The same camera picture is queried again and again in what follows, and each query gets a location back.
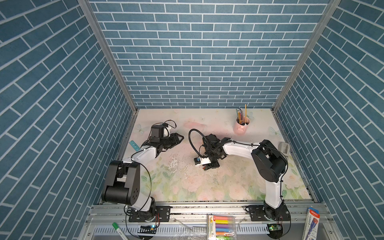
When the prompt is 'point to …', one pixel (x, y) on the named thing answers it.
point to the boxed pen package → (311, 226)
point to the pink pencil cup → (241, 125)
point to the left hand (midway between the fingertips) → (184, 138)
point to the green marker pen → (115, 226)
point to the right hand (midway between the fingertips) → (205, 164)
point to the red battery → (205, 168)
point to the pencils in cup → (242, 115)
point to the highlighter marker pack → (221, 227)
